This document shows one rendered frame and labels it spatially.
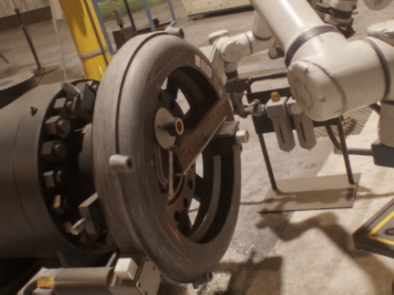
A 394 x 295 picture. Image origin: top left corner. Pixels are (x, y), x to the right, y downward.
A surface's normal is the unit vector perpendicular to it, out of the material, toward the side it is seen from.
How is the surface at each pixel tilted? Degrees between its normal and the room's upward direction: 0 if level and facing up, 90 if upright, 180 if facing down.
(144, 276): 90
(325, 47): 32
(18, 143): 50
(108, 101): 42
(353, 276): 0
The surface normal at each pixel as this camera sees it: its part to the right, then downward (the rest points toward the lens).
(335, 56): -0.09, -0.61
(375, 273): -0.27, -0.90
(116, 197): -0.37, 0.25
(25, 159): -0.43, -0.11
